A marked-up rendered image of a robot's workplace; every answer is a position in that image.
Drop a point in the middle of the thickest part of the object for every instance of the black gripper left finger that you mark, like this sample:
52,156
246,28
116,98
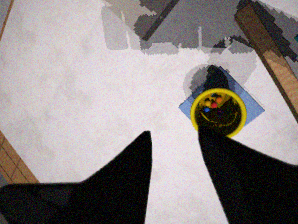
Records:
115,194

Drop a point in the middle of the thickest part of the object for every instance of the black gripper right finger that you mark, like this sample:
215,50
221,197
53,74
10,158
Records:
253,188

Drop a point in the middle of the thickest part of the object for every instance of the tan flat bar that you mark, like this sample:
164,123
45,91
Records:
270,55

